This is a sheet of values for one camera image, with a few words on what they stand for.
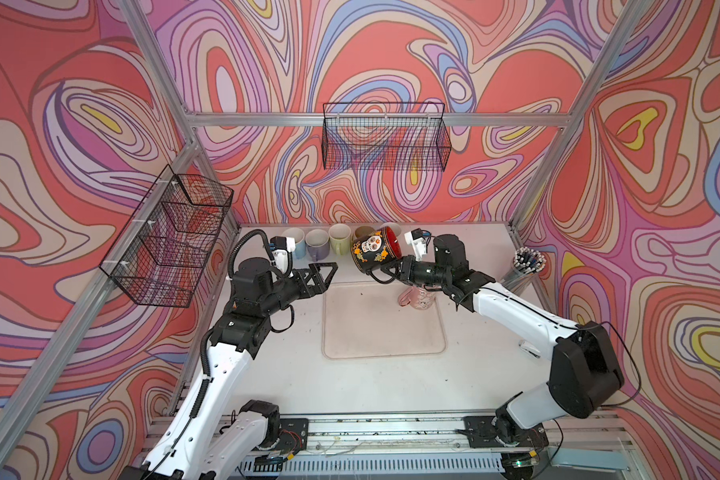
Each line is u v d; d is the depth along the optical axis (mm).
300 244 1021
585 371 430
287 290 611
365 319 942
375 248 763
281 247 624
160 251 677
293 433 723
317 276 606
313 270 607
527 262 865
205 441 411
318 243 1074
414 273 714
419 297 896
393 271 768
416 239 750
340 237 1040
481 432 733
